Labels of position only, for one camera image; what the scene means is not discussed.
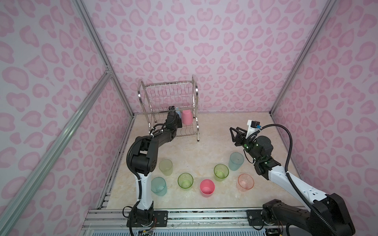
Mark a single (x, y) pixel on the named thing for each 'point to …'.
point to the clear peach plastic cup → (245, 182)
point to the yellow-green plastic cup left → (166, 166)
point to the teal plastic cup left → (158, 186)
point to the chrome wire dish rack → (157, 98)
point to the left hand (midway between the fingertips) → (177, 115)
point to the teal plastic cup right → (236, 160)
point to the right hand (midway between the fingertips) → (233, 127)
